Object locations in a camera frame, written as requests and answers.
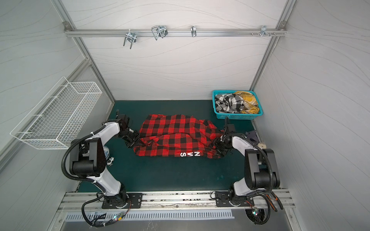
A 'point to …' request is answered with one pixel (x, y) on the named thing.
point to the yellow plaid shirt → (250, 105)
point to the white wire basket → (51, 124)
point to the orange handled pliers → (272, 203)
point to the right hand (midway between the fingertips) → (214, 145)
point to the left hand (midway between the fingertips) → (146, 139)
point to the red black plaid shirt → (178, 135)
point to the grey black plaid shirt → (229, 103)
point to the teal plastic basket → (232, 116)
